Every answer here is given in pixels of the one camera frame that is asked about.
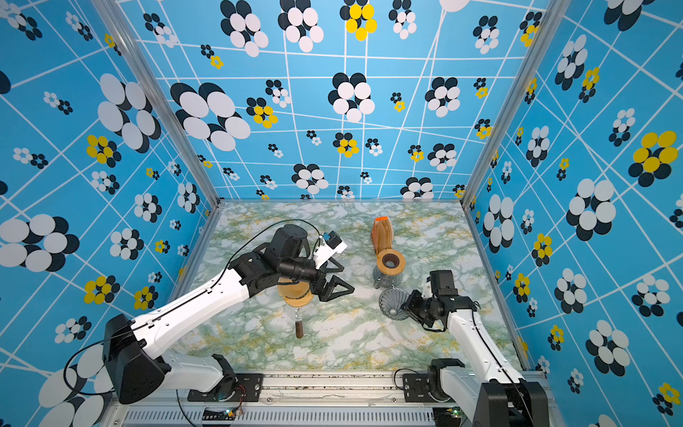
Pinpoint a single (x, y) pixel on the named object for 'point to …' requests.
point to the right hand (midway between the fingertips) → (405, 307)
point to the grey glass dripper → (390, 302)
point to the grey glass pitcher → (381, 279)
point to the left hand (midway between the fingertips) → (349, 278)
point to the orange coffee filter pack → (381, 234)
